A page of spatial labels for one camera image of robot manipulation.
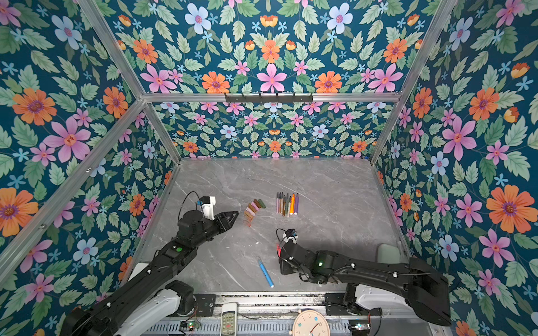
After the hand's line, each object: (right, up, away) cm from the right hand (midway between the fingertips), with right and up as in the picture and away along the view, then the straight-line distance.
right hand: (277, 262), depth 77 cm
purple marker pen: (+9, +19, +24) cm, 31 cm away
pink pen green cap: (-1, +22, +25) cm, 33 cm away
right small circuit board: (+28, -19, -7) cm, 35 cm away
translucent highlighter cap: (-15, +13, +18) cm, 27 cm away
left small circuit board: (-30, -18, -7) cm, 36 cm away
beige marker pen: (+5, +18, +22) cm, 29 cm away
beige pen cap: (-14, +15, +19) cm, 28 cm away
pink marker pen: (0, +2, +5) cm, 5 cm away
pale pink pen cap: (-14, +16, +21) cm, 30 cm away
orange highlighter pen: (+6, +19, +23) cm, 30 cm away
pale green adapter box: (+45, +1, +6) cm, 45 cm away
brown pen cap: (-11, +19, +24) cm, 32 cm away
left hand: (-14, +19, -1) cm, 24 cm away
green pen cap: (-9, +19, +24) cm, 32 cm away
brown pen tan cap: (+3, +20, +24) cm, 32 cm away
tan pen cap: (-13, +17, +21) cm, 30 cm away
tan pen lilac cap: (+1, +20, +24) cm, 31 cm away
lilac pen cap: (-12, +18, +23) cm, 32 cm away
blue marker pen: (-4, -6, +3) cm, 8 cm away
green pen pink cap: (+4, +20, +24) cm, 31 cm away
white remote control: (-16, -17, -7) cm, 24 cm away
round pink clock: (+12, -16, -9) cm, 22 cm away
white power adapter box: (-53, -3, +1) cm, 53 cm away
